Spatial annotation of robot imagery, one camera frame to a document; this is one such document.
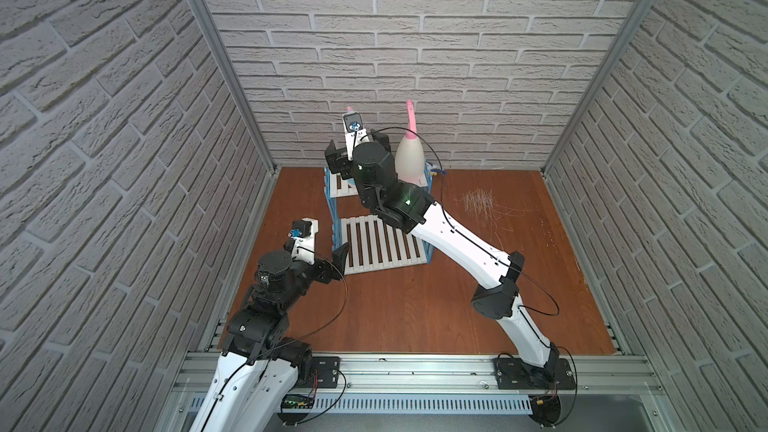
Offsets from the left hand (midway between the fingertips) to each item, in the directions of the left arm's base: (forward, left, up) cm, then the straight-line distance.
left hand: (329, 233), depth 69 cm
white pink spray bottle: (+17, -19, +9) cm, 27 cm away
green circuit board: (-30, +8, -29) cm, 43 cm away
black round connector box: (-33, -52, -26) cm, 67 cm away
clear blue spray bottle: (+44, -33, -24) cm, 60 cm away
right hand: (+12, -3, +17) cm, 21 cm away
